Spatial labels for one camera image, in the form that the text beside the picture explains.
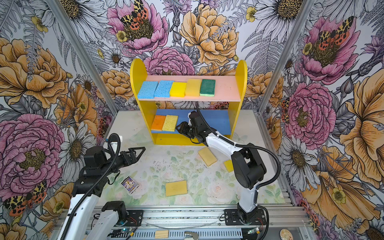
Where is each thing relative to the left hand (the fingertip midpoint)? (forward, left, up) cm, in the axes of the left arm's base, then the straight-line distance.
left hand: (141, 155), depth 73 cm
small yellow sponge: (+5, -47, -23) cm, 53 cm away
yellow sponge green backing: (-9, -16, -20) cm, 27 cm away
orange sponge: (+26, -3, -6) cm, 26 cm away
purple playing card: (-7, +10, -20) cm, 23 cm away
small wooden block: (-29, -10, -21) cm, 37 cm away
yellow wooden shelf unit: (+56, -5, -14) cm, 58 cm away
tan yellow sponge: (+11, -34, -21) cm, 41 cm away
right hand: (+17, -16, -5) cm, 24 cm away
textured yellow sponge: (+26, -11, -6) cm, 28 cm away
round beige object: (-31, -67, -21) cm, 77 cm away
